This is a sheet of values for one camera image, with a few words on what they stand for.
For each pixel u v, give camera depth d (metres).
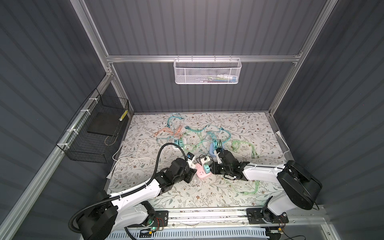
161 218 0.73
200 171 0.87
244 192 0.81
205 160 0.85
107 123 0.80
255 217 0.73
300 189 0.45
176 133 1.08
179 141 0.94
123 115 0.82
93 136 0.73
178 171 0.63
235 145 1.02
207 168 0.83
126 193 0.47
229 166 0.69
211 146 0.97
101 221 0.40
